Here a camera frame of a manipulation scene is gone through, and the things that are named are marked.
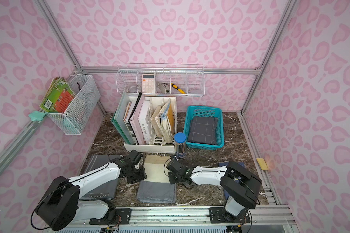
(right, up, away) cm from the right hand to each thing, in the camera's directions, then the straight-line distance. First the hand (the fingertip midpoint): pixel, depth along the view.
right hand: (171, 177), depth 86 cm
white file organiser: (-11, +17, +14) cm, 25 cm away
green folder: (-27, +34, -11) cm, 45 cm away
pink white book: (-17, +33, -3) cm, 38 cm away
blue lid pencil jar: (+5, +23, -6) cm, 24 cm away
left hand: (-15, +1, 0) cm, 15 cm away
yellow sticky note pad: (+59, +6, +8) cm, 59 cm away
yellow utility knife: (+3, +56, +11) cm, 58 cm away
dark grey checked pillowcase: (+22, +27, +17) cm, 39 cm away
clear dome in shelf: (-26, +54, +9) cm, 61 cm away
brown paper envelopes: (-5, +32, -1) cm, 33 cm away
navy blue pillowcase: (+31, -7, -6) cm, 32 cm away
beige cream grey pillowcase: (-8, -4, -6) cm, 11 cm away
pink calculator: (-15, +58, +8) cm, 61 cm away
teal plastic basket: (+15, +41, +26) cm, 50 cm away
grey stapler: (-7, +57, +14) cm, 59 cm away
